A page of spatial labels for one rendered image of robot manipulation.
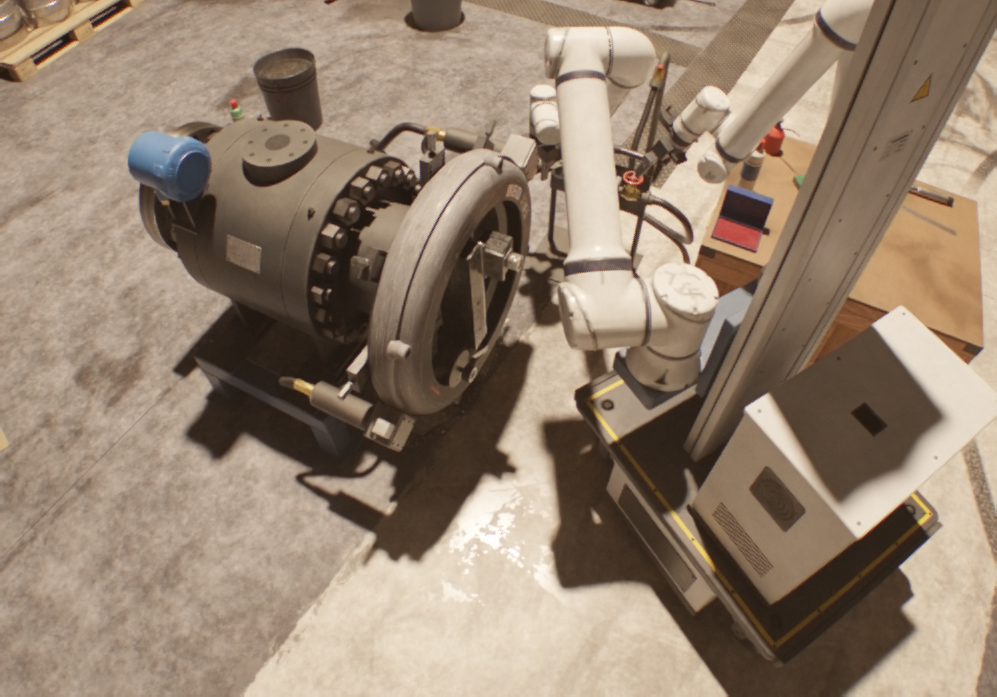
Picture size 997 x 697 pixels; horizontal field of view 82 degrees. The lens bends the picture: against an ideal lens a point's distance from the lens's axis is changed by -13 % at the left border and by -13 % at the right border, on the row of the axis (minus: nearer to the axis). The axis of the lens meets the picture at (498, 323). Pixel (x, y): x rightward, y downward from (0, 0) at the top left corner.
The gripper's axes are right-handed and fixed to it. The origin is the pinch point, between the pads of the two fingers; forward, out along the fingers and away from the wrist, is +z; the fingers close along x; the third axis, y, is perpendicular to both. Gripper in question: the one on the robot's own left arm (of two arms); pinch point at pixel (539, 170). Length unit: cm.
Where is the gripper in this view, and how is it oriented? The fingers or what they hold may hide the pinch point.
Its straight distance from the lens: 239.7
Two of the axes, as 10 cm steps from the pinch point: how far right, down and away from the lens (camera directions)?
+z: 0.0, 6.2, 7.8
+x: -5.7, -6.4, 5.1
